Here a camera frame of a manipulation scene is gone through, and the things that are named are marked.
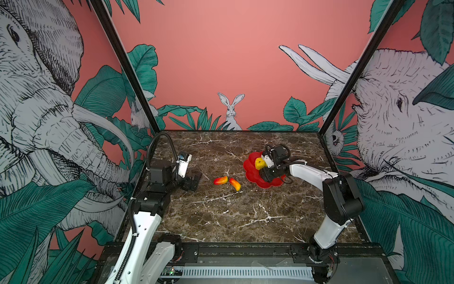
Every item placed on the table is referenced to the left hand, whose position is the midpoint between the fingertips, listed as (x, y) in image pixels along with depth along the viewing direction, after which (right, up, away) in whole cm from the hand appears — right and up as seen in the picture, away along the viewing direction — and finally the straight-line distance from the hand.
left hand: (190, 168), depth 73 cm
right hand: (+35, -4, +21) cm, 41 cm away
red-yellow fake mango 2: (+20, -11, +20) cm, 30 cm away
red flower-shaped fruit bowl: (+30, -7, +26) cm, 40 cm away
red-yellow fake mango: (+11, -9, +22) cm, 26 cm away
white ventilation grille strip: (+24, -42, -3) cm, 48 cm away
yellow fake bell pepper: (+33, 0, +24) cm, 41 cm away
